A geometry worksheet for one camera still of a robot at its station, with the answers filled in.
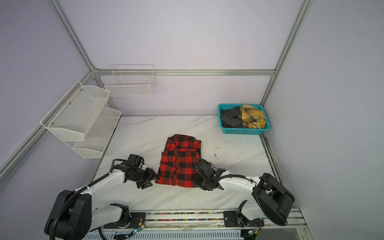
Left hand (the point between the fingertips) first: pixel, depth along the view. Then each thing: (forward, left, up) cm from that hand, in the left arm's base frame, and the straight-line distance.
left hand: (155, 181), depth 84 cm
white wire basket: (+55, +20, +30) cm, 66 cm away
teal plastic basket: (+35, -56, +4) cm, 66 cm away
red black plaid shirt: (+14, -12, 0) cm, 19 cm away
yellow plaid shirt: (+42, -63, +10) cm, 77 cm away
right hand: (-1, -21, -1) cm, 21 cm away
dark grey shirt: (+44, -47, +7) cm, 65 cm away
